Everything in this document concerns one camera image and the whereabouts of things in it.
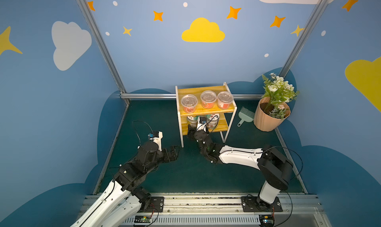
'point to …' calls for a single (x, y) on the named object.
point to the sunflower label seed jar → (192, 120)
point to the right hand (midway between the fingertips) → (195, 124)
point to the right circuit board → (267, 220)
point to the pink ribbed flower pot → (268, 115)
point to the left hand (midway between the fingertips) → (173, 145)
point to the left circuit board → (142, 219)
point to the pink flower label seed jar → (212, 120)
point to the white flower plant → (277, 91)
